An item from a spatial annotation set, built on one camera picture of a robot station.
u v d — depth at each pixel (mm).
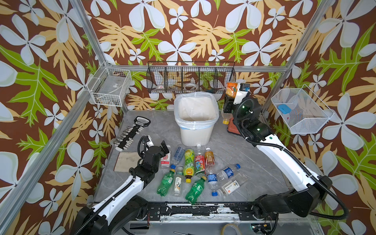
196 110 985
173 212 751
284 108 868
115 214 466
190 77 977
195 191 769
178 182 784
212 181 802
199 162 861
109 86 862
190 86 985
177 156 890
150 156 596
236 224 706
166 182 789
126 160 926
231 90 650
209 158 882
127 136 1039
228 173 824
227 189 770
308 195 380
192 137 914
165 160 884
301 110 824
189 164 841
